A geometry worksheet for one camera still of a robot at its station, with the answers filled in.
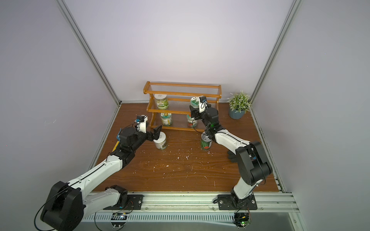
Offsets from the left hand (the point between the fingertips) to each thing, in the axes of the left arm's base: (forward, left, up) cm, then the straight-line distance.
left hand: (156, 124), depth 80 cm
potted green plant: (+20, -53, -4) cm, 57 cm away
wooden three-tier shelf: (+20, -7, -7) cm, 22 cm away
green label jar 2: (+12, -22, +6) cm, 26 cm away
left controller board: (-43, +17, -25) cm, 52 cm away
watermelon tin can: (-5, -29, -11) cm, 31 cm away
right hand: (+13, -24, +5) cm, 28 cm away
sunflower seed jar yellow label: (+14, -3, -13) cm, 19 cm away
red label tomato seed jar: (+13, -21, -16) cm, 29 cm away
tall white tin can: (-5, -2, -13) cm, 14 cm away
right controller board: (-42, -45, -22) cm, 66 cm away
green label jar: (+17, -1, +2) cm, 17 cm away
